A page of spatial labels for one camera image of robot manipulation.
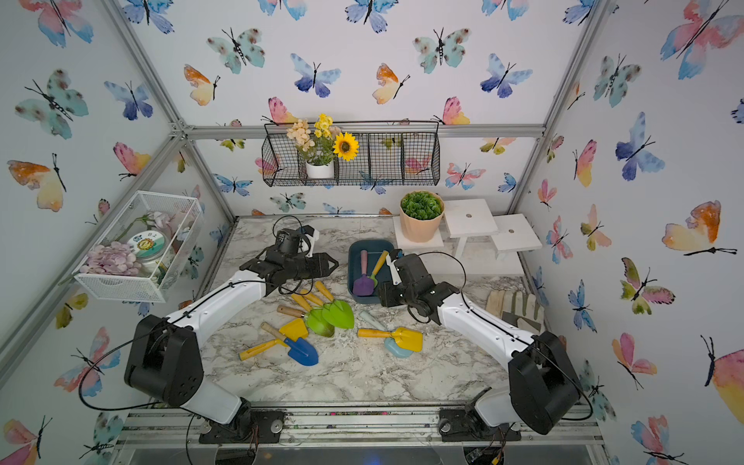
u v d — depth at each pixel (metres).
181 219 0.80
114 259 0.59
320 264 0.76
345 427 0.76
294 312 0.94
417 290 0.63
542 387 0.42
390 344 0.87
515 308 0.93
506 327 0.48
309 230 0.80
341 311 0.93
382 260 1.04
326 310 0.93
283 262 0.67
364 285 0.99
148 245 0.66
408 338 0.89
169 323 0.46
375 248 1.09
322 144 0.87
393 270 0.76
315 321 0.91
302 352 0.87
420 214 0.84
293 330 0.89
